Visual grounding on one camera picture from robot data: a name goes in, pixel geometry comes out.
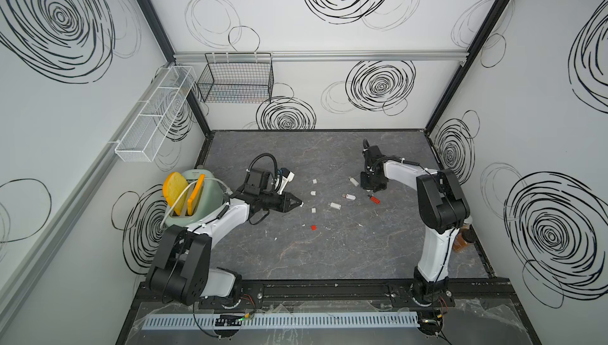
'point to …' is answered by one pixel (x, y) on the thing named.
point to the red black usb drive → (374, 199)
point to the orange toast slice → (195, 193)
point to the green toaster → (210, 195)
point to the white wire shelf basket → (142, 138)
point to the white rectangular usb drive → (335, 205)
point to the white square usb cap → (313, 210)
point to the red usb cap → (313, 227)
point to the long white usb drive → (354, 181)
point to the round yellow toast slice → (173, 184)
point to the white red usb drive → (348, 196)
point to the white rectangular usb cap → (314, 181)
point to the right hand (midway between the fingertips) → (369, 185)
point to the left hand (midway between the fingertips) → (298, 203)
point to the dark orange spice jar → (464, 238)
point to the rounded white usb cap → (313, 193)
